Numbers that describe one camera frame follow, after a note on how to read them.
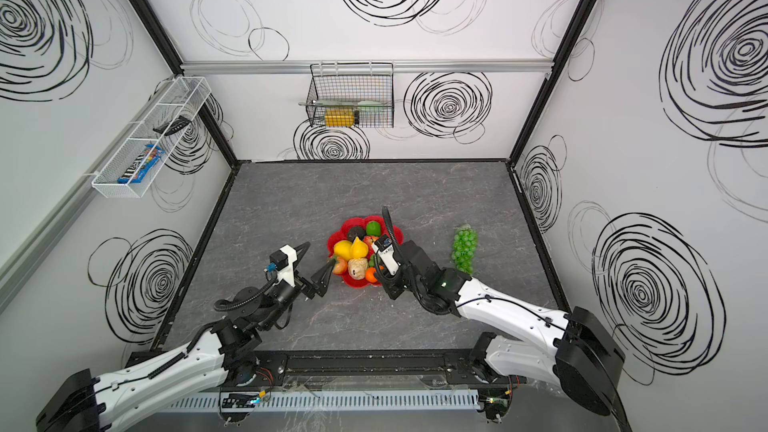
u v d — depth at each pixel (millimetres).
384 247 680
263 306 561
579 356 398
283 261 608
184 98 918
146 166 700
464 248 911
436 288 587
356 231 941
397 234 991
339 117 876
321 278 653
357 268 836
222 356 563
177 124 803
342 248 889
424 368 754
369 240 899
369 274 826
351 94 989
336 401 962
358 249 855
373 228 936
